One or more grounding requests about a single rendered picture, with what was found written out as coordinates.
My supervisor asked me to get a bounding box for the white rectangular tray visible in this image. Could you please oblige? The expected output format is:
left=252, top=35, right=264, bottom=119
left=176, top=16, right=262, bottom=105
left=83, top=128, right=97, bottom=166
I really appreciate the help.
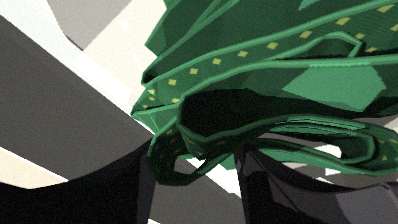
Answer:
left=0, top=0, right=246, bottom=224

